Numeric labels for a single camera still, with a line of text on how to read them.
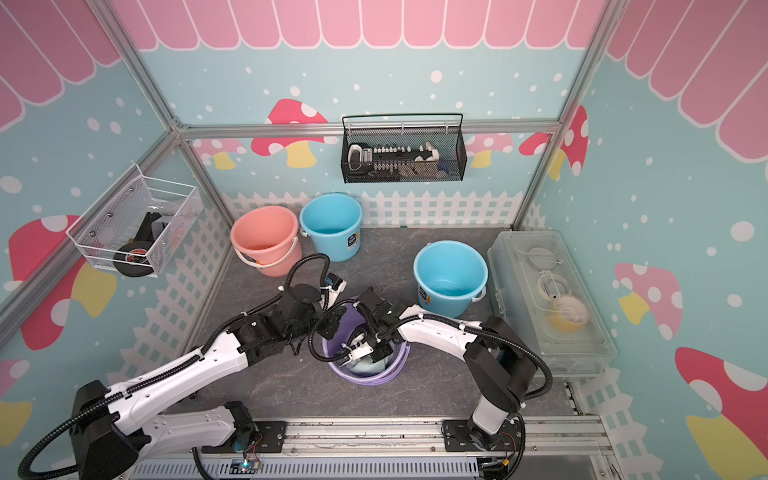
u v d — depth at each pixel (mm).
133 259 679
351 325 757
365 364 763
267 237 1088
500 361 465
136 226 743
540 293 835
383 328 612
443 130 895
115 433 392
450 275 997
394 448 731
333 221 1107
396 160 872
